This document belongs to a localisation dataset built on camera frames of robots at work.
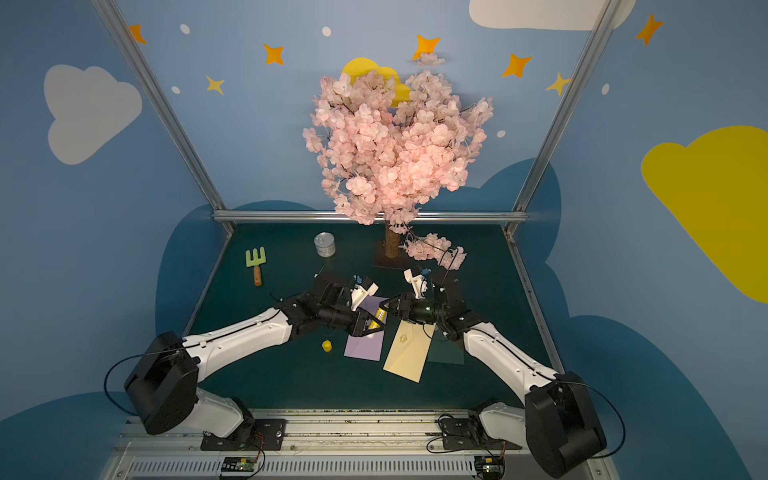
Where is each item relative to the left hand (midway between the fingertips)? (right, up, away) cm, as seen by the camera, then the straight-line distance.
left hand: (383, 322), depth 78 cm
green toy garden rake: (-49, +15, +33) cm, 61 cm away
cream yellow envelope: (+8, -11, +12) cm, 18 cm away
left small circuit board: (-36, -33, -6) cm, 49 cm away
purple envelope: (-5, -10, +13) cm, 17 cm away
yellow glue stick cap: (-18, -10, +11) cm, 23 cm away
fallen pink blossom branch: (+14, +20, +6) cm, 25 cm away
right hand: (+1, +5, +1) cm, 5 cm away
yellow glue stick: (-1, +2, -1) cm, 3 cm away
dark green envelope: (+18, -11, +10) cm, 24 cm away
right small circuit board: (+27, -35, -5) cm, 44 cm away
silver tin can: (-22, +22, +33) cm, 45 cm away
